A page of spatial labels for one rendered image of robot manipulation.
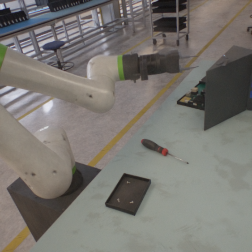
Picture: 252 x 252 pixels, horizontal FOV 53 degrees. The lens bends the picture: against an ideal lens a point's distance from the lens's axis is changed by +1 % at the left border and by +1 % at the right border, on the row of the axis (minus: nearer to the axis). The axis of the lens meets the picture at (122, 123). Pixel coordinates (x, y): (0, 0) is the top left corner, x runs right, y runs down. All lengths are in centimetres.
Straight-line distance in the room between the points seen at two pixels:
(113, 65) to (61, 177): 42
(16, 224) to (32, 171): 144
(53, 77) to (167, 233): 53
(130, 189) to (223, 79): 43
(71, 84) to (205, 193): 49
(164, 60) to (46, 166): 52
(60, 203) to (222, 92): 68
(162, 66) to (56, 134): 44
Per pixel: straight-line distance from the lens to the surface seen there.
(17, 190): 112
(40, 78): 78
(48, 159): 74
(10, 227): 216
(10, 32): 413
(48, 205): 100
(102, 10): 747
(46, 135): 89
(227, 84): 86
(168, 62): 91
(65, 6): 561
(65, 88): 79
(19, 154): 70
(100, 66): 89
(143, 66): 85
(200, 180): 70
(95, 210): 66
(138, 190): 67
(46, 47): 394
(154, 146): 77
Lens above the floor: 150
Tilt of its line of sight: 32 degrees down
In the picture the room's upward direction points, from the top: 10 degrees counter-clockwise
